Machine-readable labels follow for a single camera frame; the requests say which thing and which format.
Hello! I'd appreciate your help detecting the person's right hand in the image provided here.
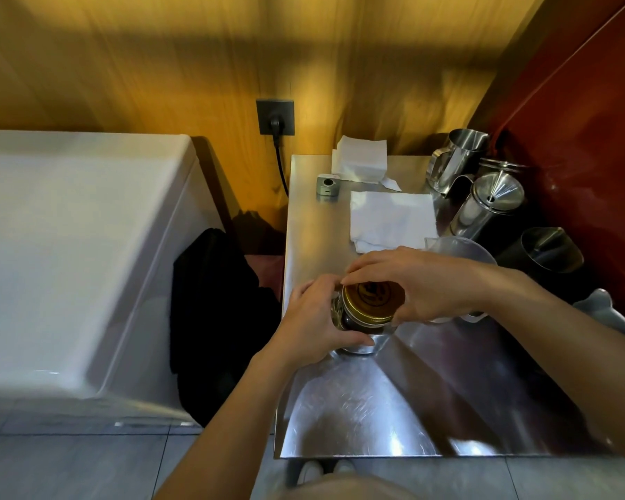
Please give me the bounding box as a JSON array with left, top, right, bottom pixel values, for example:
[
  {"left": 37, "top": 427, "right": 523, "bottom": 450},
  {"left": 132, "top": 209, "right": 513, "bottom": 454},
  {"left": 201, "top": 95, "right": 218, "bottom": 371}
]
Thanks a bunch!
[{"left": 340, "top": 246, "right": 506, "bottom": 325}]

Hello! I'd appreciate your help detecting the person's left hand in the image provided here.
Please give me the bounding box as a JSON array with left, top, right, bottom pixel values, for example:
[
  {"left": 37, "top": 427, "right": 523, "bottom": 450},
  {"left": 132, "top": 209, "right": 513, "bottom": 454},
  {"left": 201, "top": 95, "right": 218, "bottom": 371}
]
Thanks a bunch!
[{"left": 268, "top": 274, "right": 376, "bottom": 368}]

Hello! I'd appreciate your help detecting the clear plastic measuring jug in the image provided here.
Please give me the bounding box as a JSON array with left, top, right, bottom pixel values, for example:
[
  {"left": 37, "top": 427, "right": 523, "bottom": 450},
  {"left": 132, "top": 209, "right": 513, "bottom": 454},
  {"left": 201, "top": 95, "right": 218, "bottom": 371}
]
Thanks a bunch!
[{"left": 424, "top": 235, "right": 499, "bottom": 324}]

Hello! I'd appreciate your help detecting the clear glass jar with handle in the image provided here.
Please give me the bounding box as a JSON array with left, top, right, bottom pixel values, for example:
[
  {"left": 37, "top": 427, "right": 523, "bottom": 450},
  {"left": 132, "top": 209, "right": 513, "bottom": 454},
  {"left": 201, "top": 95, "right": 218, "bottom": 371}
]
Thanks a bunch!
[{"left": 331, "top": 283, "right": 397, "bottom": 356}]

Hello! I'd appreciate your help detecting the gold metal lid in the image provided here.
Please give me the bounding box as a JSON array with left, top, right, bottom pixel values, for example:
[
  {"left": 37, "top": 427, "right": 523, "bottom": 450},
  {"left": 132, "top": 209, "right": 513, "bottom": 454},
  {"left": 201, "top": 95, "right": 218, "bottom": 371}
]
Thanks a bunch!
[{"left": 341, "top": 281, "right": 406, "bottom": 328}]

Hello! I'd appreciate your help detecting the person's left forearm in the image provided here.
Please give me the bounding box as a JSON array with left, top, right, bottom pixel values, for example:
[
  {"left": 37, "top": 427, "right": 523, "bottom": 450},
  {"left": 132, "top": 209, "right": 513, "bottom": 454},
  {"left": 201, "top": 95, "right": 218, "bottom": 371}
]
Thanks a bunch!
[{"left": 153, "top": 348, "right": 313, "bottom": 500}]

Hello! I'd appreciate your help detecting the person's right forearm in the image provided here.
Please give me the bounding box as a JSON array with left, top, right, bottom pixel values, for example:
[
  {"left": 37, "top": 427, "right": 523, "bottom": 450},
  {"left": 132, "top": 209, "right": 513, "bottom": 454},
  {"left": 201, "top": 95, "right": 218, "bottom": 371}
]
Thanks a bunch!
[{"left": 478, "top": 267, "right": 625, "bottom": 474}]

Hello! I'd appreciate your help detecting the steel pot with funnel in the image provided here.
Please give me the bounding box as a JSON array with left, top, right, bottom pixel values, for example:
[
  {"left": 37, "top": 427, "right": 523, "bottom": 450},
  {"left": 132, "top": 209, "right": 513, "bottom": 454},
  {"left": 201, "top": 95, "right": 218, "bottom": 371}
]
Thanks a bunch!
[{"left": 447, "top": 171, "right": 526, "bottom": 243}]

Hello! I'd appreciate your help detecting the maroon bin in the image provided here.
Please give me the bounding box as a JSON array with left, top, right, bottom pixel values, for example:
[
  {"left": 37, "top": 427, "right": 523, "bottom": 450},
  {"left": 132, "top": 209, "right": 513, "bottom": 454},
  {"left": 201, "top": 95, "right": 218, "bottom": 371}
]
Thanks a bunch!
[{"left": 244, "top": 253, "right": 286, "bottom": 303}]

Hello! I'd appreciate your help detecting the flat white napkin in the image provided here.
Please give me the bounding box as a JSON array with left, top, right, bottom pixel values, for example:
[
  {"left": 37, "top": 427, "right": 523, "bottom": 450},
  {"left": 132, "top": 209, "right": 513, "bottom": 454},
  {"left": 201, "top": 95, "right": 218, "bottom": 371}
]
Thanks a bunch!
[{"left": 349, "top": 190, "right": 440, "bottom": 255}]

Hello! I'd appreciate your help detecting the black cloth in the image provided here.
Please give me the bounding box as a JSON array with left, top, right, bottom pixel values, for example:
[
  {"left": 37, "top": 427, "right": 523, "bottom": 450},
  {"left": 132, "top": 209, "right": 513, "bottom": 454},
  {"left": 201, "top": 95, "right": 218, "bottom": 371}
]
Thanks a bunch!
[{"left": 169, "top": 227, "right": 282, "bottom": 428}]

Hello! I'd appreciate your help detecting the dark steel pitcher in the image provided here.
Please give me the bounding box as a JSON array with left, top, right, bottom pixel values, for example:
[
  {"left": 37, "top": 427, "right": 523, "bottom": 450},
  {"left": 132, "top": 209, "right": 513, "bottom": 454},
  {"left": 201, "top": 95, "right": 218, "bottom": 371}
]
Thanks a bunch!
[{"left": 497, "top": 226, "right": 585, "bottom": 303}]

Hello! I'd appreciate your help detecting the shiny steel milk pitcher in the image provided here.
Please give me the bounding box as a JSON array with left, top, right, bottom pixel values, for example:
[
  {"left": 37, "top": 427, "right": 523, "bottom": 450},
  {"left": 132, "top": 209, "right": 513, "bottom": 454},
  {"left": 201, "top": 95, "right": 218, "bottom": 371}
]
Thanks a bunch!
[{"left": 426, "top": 128, "right": 490, "bottom": 196}]

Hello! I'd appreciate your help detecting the steel rimmed round container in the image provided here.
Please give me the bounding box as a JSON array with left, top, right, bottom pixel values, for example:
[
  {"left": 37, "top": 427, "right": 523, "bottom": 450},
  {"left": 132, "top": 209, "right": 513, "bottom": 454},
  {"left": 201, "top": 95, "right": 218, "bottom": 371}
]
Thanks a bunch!
[{"left": 476, "top": 158, "right": 527, "bottom": 178}]

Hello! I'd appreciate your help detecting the small grey cube device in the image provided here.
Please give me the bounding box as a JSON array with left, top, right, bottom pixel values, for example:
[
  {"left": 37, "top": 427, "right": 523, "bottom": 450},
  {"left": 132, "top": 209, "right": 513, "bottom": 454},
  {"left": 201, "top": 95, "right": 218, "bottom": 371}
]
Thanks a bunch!
[{"left": 315, "top": 173, "right": 342, "bottom": 197}]

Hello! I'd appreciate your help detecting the folded white paper stack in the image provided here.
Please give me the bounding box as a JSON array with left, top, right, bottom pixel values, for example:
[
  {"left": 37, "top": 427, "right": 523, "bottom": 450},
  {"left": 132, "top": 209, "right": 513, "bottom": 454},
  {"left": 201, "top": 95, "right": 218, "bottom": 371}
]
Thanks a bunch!
[{"left": 331, "top": 135, "right": 402, "bottom": 192}]

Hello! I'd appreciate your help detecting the red coffee machine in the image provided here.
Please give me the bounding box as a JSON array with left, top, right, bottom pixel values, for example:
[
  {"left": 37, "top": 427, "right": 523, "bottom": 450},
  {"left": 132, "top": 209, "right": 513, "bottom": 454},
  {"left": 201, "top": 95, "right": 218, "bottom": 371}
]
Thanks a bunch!
[{"left": 468, "top": 0, "right": 625, "bottom": 344}]

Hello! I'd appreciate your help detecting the white chest freezer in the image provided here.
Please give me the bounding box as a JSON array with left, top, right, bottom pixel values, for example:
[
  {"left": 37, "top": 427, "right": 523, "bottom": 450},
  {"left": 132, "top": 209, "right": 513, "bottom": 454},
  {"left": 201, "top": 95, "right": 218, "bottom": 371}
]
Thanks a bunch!
[{"left": 0, "top": 129, "right": 225, "bottom": 428}]

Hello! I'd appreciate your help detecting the black plug with cable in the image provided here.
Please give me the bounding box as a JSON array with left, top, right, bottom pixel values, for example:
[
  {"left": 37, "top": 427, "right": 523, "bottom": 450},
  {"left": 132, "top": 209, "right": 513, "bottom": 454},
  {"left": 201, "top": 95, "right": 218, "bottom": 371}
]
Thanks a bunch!
[{"left": 268, "top": 117, "right": 290, "bottom": 199}]

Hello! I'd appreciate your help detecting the dark grey wall socket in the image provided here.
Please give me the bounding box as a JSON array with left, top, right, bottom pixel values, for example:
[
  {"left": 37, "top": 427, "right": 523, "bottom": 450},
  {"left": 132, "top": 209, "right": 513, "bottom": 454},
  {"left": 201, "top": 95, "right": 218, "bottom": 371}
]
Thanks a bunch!
[{"left": 256, "top": 98, "right": 296, "bottom": 137}]

